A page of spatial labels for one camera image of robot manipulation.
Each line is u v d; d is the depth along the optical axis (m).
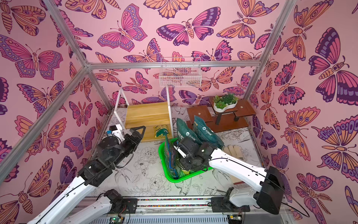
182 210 0.73
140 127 0.64
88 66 0.93
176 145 0.69
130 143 0.58
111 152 0.48
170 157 0.69
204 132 0.71
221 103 0.83
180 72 0.95
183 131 0.71
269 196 0.38
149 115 0.90
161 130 0.97
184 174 0.77
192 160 0.62
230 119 1.07
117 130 0.61
